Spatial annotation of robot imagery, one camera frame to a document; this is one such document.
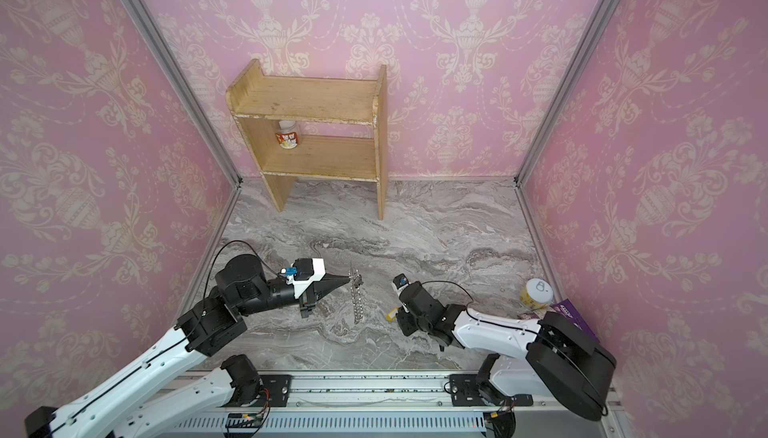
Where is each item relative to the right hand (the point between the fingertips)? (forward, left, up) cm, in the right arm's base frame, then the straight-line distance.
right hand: (401, 310), depth 86 cm
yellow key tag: (0, +3, -2) cm, 3 cm away
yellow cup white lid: (+2, -39, +3) cm, 39 cm away
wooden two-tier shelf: (+59, +28, +23) cm, 69 cm away
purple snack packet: (-2, -48, 0) cm, 48 cm away
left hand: (-5, +12, +30) cm, 32 cm away
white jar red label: (+49, +34, +27) cm, 66 cm away
